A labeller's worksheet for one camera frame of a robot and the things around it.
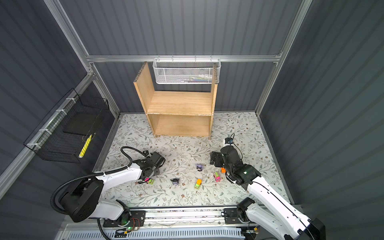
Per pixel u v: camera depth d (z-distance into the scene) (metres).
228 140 0.68
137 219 0.72
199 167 0.87
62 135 0.71
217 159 0.68
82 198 0.43
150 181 0.76
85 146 0.68
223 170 0.89
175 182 0.81
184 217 0.75
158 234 0.77
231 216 0.72
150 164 0.70
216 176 0.85
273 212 0.45
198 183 0.83
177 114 0.83
